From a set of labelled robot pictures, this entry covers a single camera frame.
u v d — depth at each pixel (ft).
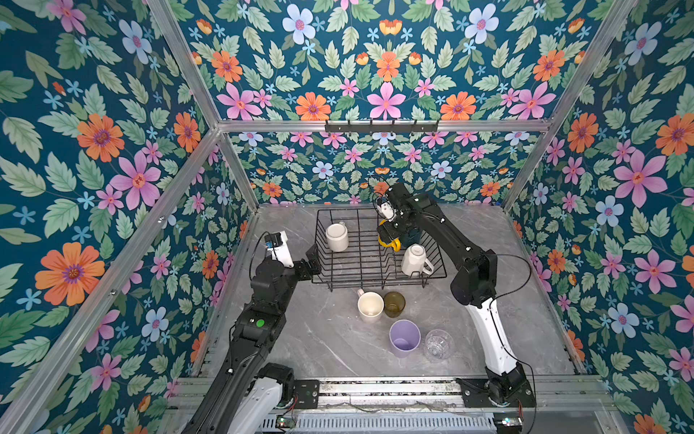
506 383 2.09
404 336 2.63
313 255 2.12
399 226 2.69
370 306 2.84
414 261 2.92
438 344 2.69
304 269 2.11
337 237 3.20
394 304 2.92
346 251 3.36
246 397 1.88
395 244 3.04
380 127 3.06
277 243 1.96
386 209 2.88
